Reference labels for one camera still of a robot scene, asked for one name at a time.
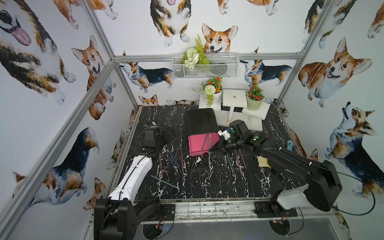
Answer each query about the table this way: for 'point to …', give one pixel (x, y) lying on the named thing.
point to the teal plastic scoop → (290, 145)
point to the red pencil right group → (238, 162)
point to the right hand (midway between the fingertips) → (207, 151)
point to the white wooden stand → (233, 106)
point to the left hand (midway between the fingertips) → (168, 130)
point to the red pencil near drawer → (182, 159)
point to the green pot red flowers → (255, 97)
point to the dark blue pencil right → (230, 165)
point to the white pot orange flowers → (213, 89)
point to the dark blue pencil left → (168, 149)
